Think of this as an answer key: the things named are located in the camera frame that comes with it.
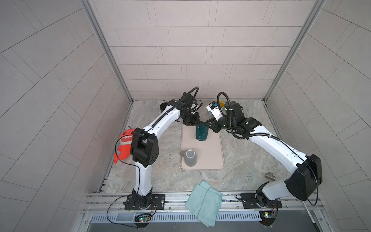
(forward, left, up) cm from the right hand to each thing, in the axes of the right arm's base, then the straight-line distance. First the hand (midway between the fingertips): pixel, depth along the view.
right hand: (205, 122), depth 77 cm
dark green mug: (+1, +2, -10) cm, 10 cm away
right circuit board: (-41, -26, -24) cm, 54 cm away
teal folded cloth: (-34, +4, -21) cm, 40 cm away
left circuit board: (-38, +32, -18) cm, 53 cm away
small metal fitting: (-23, -33, -22) cm, 46 cm away
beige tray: (-8, -2, -21) cm, 22 cm away
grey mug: (-13, +9, -16) cm, 23 cm away
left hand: (+6, +1, -7) cm, 9 cm away
